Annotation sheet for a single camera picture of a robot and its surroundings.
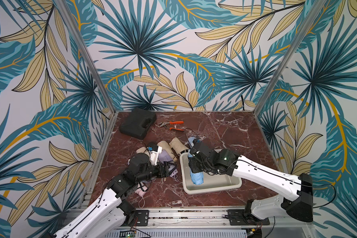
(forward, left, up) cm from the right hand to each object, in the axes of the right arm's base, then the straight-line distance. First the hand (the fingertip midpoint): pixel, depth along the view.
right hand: (190, 164), depth 73 cm
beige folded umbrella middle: (+20, +14, -15) cm, 29 cm away
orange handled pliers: (+39, +17, -15) cm, 46 cm away
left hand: (-3, +9, +2) cm, 9 cm away
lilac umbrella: (+10, +14, -11) cm, 20 cm away
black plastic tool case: (+36, +34, -10) cm, 51 cm away
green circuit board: (-27, +30, -20) cm, 45 cm away
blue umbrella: (-8, -2, +1) cm, 8 cm away
